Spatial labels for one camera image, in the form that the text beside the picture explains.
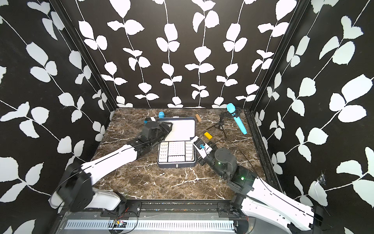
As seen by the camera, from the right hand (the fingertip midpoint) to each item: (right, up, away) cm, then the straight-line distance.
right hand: (194, 139), depth 65 cm
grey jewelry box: (-10, -10, +24) cm, 28 cm away
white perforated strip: (-21, -43, +5) cm, 48 cm away
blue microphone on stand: (+23, +16, +21) cm, 35 cm away
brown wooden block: (+4, +11, +47) cm, 48 cm away
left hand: (-12, +7, +16) cm, 21 cm away
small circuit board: (-38, -43, +6) cm, 58 cm away
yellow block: (+11, -2, +39) cm, 41 cm away
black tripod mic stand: (+19, +6, +37) cm, 42 cm away
